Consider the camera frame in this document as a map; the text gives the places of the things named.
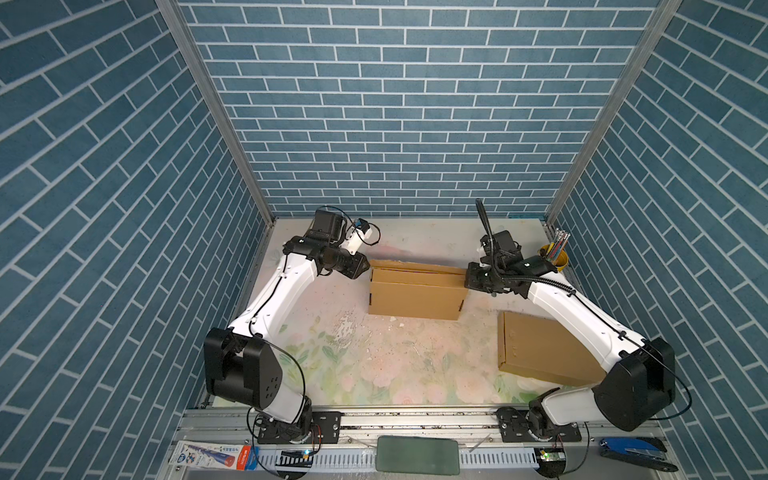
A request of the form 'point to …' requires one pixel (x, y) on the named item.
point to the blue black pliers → (644, 451)
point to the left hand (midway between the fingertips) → (363, 261)
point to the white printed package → (214, 455)
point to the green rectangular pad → (417, 455)
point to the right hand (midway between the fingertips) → (462, 277)
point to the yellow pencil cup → (562, 259)
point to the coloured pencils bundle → (557, 246)
